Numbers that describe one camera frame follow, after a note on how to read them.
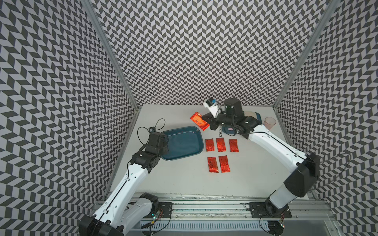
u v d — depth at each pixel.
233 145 0.96
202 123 0.76
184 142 0.82
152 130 0.67
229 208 0.75
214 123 0.66
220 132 1.03
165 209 0.73
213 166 0.87
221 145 0.96
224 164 0.89
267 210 0.66
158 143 0.59
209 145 0.96
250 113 1.18
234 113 0.57
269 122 1.04
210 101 0.63
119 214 0.41
